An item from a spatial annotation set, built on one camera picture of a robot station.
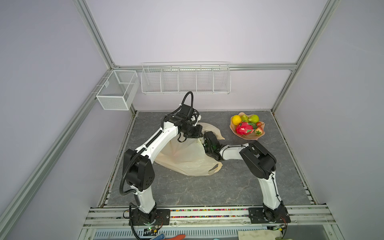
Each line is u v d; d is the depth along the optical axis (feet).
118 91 3.37
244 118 3.45
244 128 3.24
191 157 2.68
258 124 3.42
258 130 3.25
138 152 1.54
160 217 2.41
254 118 3.44
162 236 2.27
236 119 3.41
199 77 3.26
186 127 2.11
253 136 3.38
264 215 2.18
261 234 2.25
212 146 2.58
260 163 1.79
